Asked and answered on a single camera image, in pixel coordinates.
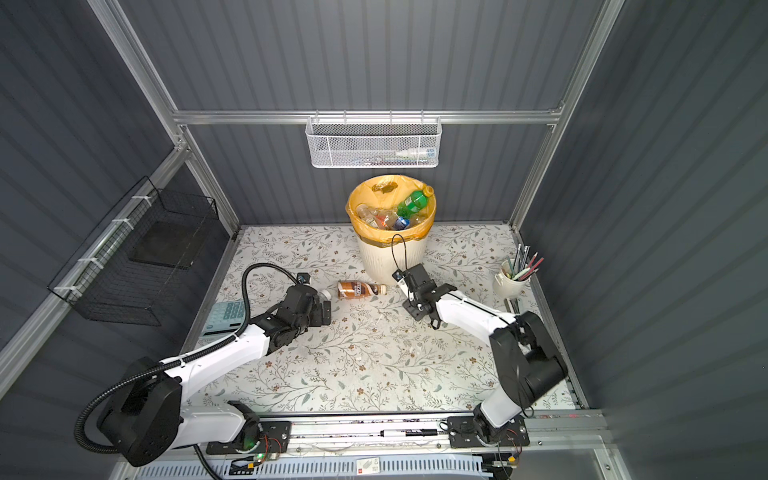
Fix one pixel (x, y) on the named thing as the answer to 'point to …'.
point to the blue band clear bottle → (401, 223)
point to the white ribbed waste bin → (380, 262)
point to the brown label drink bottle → (354, 289)
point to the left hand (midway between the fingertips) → (314, 305)
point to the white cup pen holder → (508, 287)
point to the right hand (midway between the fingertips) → (424, 298)
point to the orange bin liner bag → (374, 191)
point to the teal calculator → (226, 316)
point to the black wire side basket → (131, 262)
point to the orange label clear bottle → (377, 217)
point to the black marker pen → (408, 432)
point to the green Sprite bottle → (414, 203)
